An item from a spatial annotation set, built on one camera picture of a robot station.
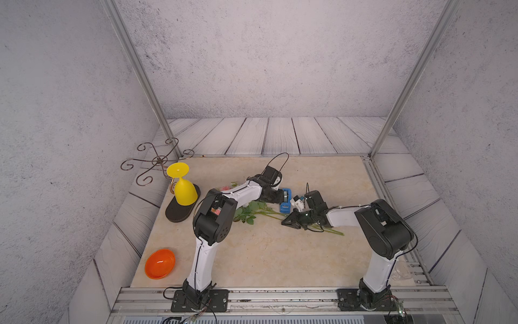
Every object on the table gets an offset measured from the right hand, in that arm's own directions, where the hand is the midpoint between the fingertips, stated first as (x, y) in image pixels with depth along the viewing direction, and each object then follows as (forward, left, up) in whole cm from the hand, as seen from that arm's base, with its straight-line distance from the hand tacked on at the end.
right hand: (283, 224), depth 90 cm
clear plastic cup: (-17, -46, -3) cm, 49 cm away
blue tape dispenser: (+8, -1, 0) cm, 8 cm away
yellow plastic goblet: (+2, +37, +21) cm, 43 cm away
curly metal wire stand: (+12, +46, +29) cm, 56 cm away
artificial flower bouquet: (+8, +13, -1) cm, 15 cm away
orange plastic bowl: (-17, +49, -1) cm, 52 cm away
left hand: (+12, -1, 0) cm, 12 cm away
